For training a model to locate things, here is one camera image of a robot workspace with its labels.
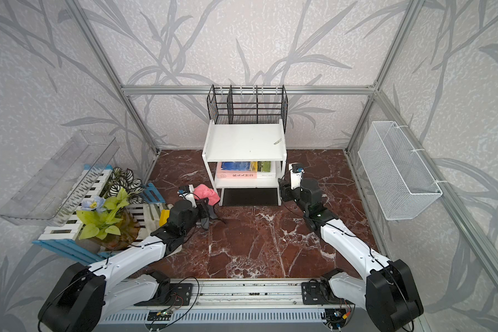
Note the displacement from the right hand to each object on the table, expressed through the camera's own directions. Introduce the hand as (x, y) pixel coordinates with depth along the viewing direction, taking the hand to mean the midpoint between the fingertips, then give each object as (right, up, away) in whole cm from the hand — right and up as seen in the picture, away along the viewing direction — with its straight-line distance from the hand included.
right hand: (285, 177), depth 82 cm
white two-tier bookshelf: (-16, +13, -5) cm, 22 cm away
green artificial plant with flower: (-65, -12, -12) cm, 67 cm away
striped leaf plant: (-56, -3, -8) cm, 57 cm away
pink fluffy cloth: (-34, -6, +1) cm, 34 cm away
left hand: (-31, -9, +4) cm, 33 cm away
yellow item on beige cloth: (-53, -17, +10) cm, 57 cm away
